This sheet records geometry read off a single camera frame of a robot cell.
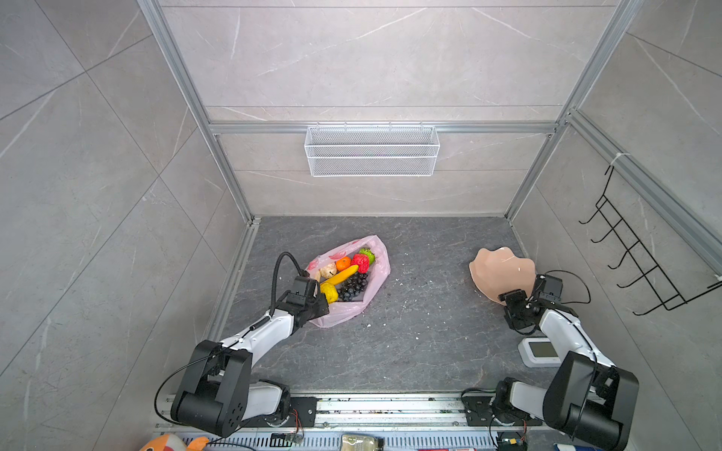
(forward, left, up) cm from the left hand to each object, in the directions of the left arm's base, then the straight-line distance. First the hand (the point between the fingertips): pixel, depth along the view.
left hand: (323, 297), depth 91 cm
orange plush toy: (-38, +32, +2) cm, 50 cm away
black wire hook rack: (-13, -81, +28) cm, 87 cm away
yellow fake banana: (+7, -6, +1) cm, 10 cm away
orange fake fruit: (+13, -6, +1) cm, 14 cm away
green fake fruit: (+16, -16, +2) cm, 23 cm away
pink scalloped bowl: (+10, -64, -2) cm, 65 cm away
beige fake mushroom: (+9, -1, +2) cm, 9 cm away
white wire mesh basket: (+45, -18, +26) cm, 55 cm away
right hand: (-4, -58, +2) cm, 58 cm away
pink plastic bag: (+8, -19, 0) cm, 21 cm away
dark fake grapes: (+3, -9, +1) cm, 10 cm away
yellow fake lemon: (+1, -2, +2) cm, 3 cm away
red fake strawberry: (+11, -13, +5) cm, 18 cm away
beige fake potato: (+8, +2, +1) cm, 8 cm away
